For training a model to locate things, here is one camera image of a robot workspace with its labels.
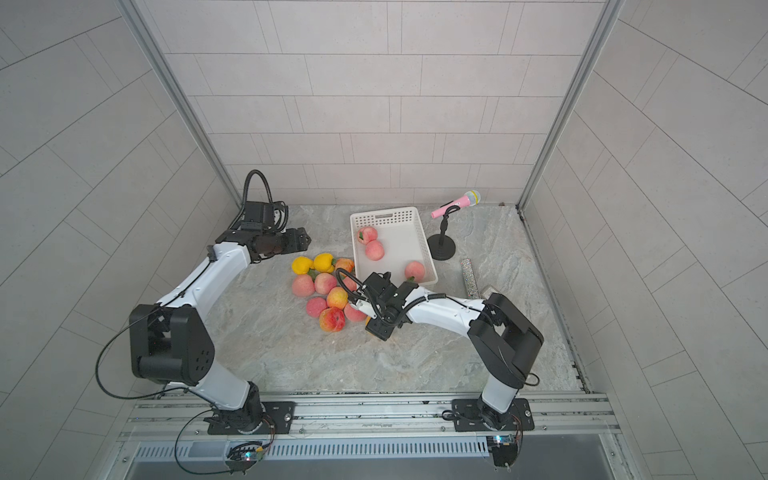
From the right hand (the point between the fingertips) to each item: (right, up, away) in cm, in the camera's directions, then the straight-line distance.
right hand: (379, 323), depth 86 cm
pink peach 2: (+11, +15, +7) cm, 20 cm away
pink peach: (-2, +20, +11) cm, 23 cm away
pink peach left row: (-23, +10, +3) cm, 26 cm away
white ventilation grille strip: (-14, -23, -18) cm, 33 cm away
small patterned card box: (+34, +8, +6) cm, 35 cm away
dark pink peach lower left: (-18, +5, -1) cm, 19 cm away
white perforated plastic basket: (+7, +25, +22) cm, 34 cm away
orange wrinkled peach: (-11, +16, +8) cm, 22 cm away
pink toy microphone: (+28, +37, +4) cm, 46 cm away
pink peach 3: (-7, +3, -3) cm, 8 cm away
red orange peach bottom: (-13, +2, -3) cm, 13 cm away
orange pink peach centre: (-12, +7, +1) cm, 14 cm away
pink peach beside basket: (-5, +15, -19) cm, 25 cm away
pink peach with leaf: (-5, +26, +15) cm, 30 cm away
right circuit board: (+30, -24, -17) cm, 42 cm away
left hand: (-23, +25, +3) cm, 34 cm away
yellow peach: (-25, +16, +7) cm, 31 cm away
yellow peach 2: (-18, +16, +8) cm, 26 cm away
